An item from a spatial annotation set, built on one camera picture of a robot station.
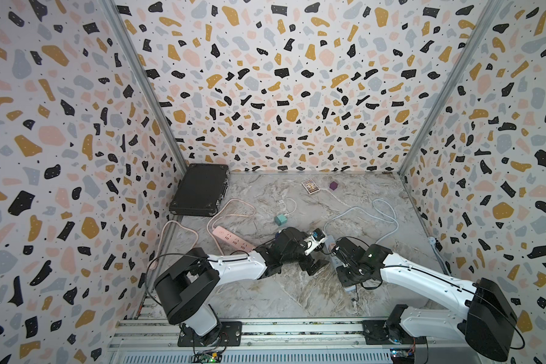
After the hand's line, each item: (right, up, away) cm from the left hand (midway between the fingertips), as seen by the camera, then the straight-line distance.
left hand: (323, 249), depth 81 cm
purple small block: (+11, +24, +35) cm, 44 cm away
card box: (-2, +24, +33) cm, 41 cm away
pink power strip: (-35, +1, +13) cm, 38 cm away
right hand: (+7, -11, 0) cm, 13 cm away
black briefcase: (-55, +22, +28) cm, 66 cm away
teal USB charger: (-16, +8, +20) cm, 27 cm away
